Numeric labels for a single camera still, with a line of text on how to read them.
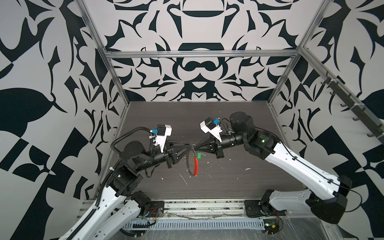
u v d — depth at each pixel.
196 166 0.56
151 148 0.49
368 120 0.55
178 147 0.57
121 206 0.45
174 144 0.57
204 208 0.76
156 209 0.73
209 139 0.54
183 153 0.55
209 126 0.49
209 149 0.55
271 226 0.71
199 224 0.65
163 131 0.50
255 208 0.74
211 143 0.53
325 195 0.40
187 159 0.62
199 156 0.92
